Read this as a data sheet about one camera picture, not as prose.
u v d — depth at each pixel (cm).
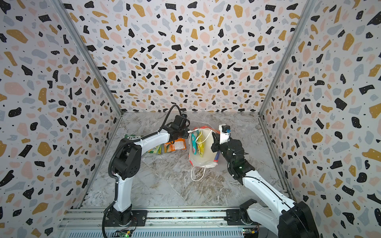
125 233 70
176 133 74
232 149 58
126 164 53
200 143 88
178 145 98
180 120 78
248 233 72
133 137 104
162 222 73
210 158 89
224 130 65
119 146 56
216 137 73
